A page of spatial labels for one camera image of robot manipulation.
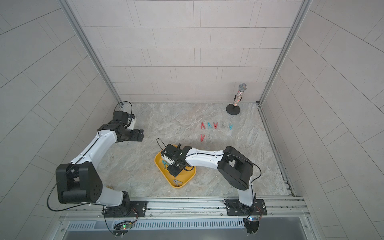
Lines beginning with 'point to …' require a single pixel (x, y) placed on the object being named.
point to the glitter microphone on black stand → (233, 109)
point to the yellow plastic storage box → (184, 177)
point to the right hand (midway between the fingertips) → (173, 172)
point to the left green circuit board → (121, 228)
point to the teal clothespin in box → (164, 163)
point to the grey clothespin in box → (177, 182)
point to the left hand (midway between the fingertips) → (138, 133)
